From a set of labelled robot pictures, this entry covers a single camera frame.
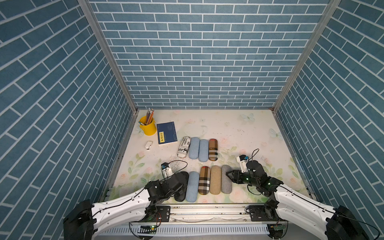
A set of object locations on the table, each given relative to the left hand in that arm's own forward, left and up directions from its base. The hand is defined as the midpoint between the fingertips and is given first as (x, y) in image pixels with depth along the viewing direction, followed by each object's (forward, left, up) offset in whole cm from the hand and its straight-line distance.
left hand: (186, 179), depth 82 cm
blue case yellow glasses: (+19, -4, +1) cm, 19 cm away
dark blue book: (+34, +16, -2) cm, 38 cm away
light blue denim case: (-5, -3, -1) cm, 6 cm away
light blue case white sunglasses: (+18, -10, 0) cm, 21 cm away
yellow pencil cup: (+32, +26, +3) cm, 42 cm away
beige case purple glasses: (0, -16, 0) cm, 16 cm away
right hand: (+2, -24, +1) cm, 25 cm away
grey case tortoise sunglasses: (-1, -22, +1) cm, 22 cm away
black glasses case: (-8, +3, 0) cm, 8 cm away
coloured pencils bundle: (+38, +26, +11) cm, 47 cm away
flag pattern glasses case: (+19, +3, +1) cm, 19 cm away
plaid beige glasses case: (-2, -10, 0) cm, 10 cm away
